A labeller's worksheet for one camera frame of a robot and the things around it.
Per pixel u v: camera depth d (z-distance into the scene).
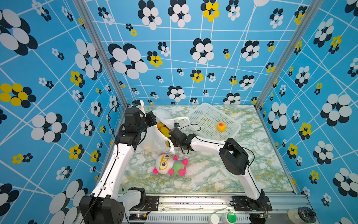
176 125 0.85
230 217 0.63
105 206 0.37
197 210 0.72
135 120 0.57
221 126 0.99
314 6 0.68
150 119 0.66
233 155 0.57
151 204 0.73
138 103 0.64
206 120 1.09
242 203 0.72
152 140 0.85
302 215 0.62
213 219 0.63
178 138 0.73
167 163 0.81
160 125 1.00
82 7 0.69
